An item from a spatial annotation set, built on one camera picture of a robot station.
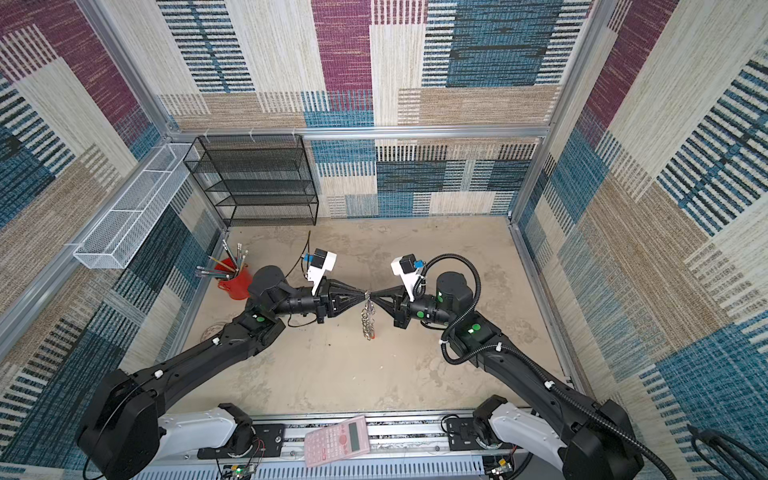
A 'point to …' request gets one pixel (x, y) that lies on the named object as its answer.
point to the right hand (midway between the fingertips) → (376, 300)
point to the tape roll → (212, 330)
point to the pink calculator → (336, 442)
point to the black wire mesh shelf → (256, 180)
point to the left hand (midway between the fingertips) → (363, 299)
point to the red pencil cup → (234, 276)
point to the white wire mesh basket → (115, 240)
